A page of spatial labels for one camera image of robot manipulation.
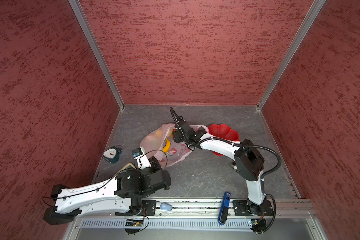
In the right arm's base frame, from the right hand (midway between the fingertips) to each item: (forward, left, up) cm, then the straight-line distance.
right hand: (177, 135), depth 91 cm
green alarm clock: (-9, +40, -5) cm, 42 cm away
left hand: (-21, +10, +9) cm, 25 cm away
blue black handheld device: (-40, -23, -9) cm, 47 cm away
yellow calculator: (-16, +29, -7) cm, 34 cm away
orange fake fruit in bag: (+4, +13, -4) cm, 14 cm away
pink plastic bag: (-4, +11, -1) cm, 12 cm away
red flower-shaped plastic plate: (+8, -33, -9) cm, 35 cm away
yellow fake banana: (-4, +7, -8) cm, 12 cm away
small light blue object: (-37, +6, -10) cm, 39 cm away
